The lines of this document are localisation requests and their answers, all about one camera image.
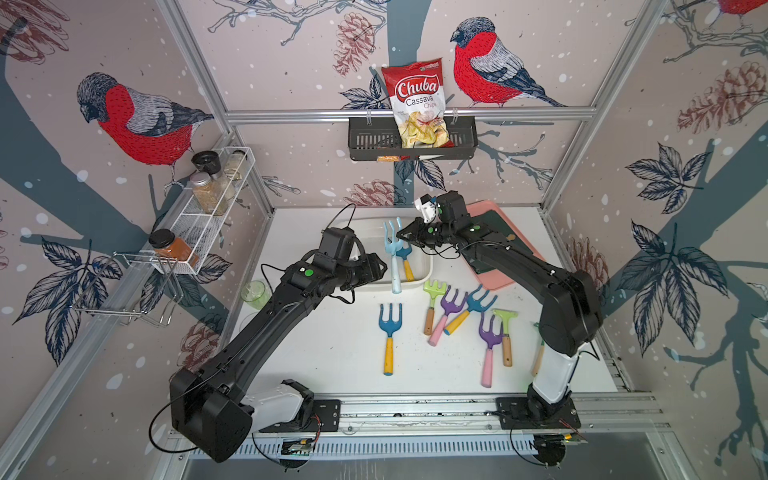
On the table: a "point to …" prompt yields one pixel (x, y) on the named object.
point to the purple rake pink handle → (447, 307)
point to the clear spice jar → (234, 165)
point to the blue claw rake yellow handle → (404, 253)
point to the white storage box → (373, 235)
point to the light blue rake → (391, 245)
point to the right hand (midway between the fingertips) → (395, 233)
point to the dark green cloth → (498, 225)
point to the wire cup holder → (135, 287)
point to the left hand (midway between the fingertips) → (384, 264)
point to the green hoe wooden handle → (507, 350)
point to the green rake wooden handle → (432, 291)
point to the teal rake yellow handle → (472, 306)
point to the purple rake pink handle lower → (490, 338)
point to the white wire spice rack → (198, 228)
